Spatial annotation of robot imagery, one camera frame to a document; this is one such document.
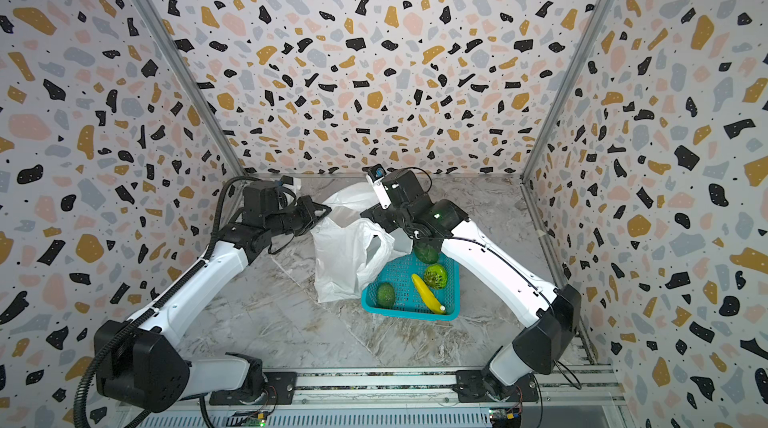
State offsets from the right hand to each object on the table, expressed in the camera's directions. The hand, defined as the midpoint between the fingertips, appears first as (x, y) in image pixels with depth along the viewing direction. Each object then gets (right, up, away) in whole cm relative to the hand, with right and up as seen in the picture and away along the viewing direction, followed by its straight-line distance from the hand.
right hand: (374, 201), depth 72 cm
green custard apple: (+17, -22, +15) cm, 31 cm away
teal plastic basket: (+9, -26, +18) cm, 33 cm away
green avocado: (+2, -27, +13) cm, 30 cm away
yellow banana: (+14, -28, +15) cm, 34 cm away
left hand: (-11, 0, +4) cm, 12 cm away
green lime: (+14, -17, +21) cm, 31 cm away
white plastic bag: (-6, -11, 0) cm, 13 cm away
